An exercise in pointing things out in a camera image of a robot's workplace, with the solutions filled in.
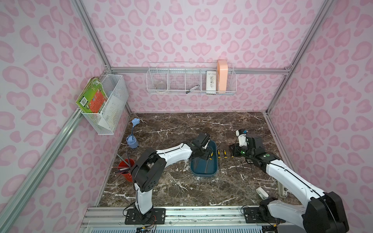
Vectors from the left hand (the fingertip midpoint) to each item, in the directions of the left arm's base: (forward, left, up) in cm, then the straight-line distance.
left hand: (207, 151), depth 91 cm
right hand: (-1, -13, +8) cm, 15 cm away
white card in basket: (+33, -2, +28) cm, 43 cm away
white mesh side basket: (+36, +61, +24) cm, 75 cm away
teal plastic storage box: (-8, +4, -5) cm, 11 cm away
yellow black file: (+1, -8, -4) cm, 9 cm away
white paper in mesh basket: (+12, +55, +20) cm, 60 cm away
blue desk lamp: (+7, +49, +2) cm, 49 cm away
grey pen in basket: (+30, +11, +24) cm, 40 cm away
